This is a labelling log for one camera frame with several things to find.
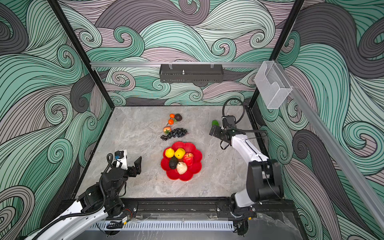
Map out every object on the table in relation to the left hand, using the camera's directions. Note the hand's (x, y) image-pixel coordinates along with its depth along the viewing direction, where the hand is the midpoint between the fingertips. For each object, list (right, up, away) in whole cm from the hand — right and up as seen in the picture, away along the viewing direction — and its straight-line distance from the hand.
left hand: (135, 157), depth 76 cm
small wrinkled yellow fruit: (+16, -1, +12) cm, 20 cm away
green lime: (+47, +17, +32) cm, 59 cm away
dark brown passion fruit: (+20, +21, +32) cm, 44 cm away
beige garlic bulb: (+24, -7, +5) cm, 26 cm away
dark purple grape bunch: (+21, +10, +25) cm, 34 cm away
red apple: (+28, -3, +9) cm, 29 cm away
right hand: (+46, +11, +15) cm, 50 cm away
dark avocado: (+19, -6, +10) cm, 22 cm away
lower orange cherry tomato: (+14, +18, +34) cm, 41 cm away
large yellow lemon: (+23, -1, +10) cm, 25 cm away
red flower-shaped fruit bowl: (+24, -6, +12) cm, 27 cm away
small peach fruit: (+13, +12, +25) cm, 31 cm away
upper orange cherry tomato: (+15, +22, +36) cm, 45 cm away
